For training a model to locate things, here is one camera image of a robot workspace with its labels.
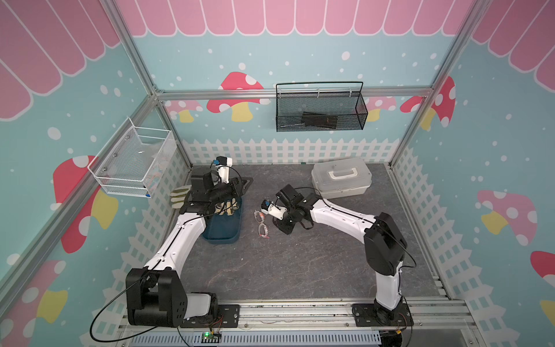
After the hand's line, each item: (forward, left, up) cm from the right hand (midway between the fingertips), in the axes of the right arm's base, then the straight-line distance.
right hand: (279, 223), depth 88 cm
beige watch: (+11, +23, -4) cm, 26 cm away
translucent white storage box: (+22, -29, +4) cm, 36 cm away
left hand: (+7, +10, +18) cm, 22 cm away
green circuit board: (-38, +24, -10) cm, 46 cm away
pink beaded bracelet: (-2, +6, -7) cm, 9 cm away
